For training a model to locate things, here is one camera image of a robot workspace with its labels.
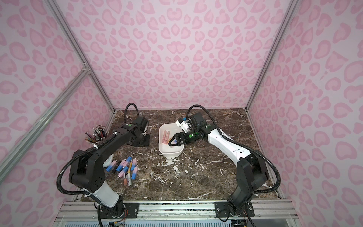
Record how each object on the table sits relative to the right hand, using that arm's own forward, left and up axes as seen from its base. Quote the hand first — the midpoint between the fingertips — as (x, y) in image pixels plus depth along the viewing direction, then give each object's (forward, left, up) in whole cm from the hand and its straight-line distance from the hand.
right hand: (176, 142), depth 77 cm
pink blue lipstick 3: (-4, +32, -17) cm, 37 cm away
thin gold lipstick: (-7, +30, -18) cm, 35 cm away
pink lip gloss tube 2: (+15, +9, -18) cm, 25 cm away
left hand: (+6, +19, -10) cm, 23 cm away
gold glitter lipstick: (-1, +3, +5) cm, 6 cm away
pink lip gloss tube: (+16, +11, -19) cm, 28 cm away
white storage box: (+6, +9, -20) cm, 22 cm away
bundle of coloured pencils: (+7, +48, -2) cm, 48 cm away
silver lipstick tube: (-15, +28, -17) cm, 36 cm away
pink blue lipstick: (-6, +36, -17) cm, 40 cm away
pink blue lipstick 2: (-11, +26, -17) cm, 33 cm away
